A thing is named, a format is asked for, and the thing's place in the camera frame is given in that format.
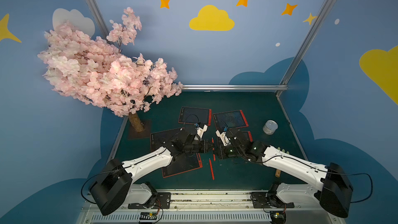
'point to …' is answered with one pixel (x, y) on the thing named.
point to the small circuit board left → (148, 215)
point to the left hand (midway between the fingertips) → (216, 144)
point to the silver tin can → (270, 127)
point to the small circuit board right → (278, 217)
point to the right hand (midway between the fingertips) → (215, 150)
